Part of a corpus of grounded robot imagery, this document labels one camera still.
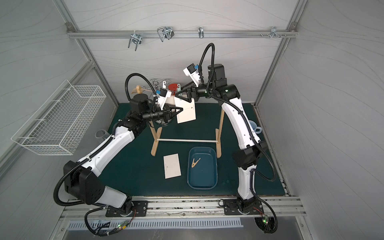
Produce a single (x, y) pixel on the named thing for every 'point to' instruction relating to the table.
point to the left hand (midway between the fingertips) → (179, 110)
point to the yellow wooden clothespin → (193, 163)
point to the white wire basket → (61, 125)
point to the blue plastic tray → (202, 173)
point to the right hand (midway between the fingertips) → (177, 91)
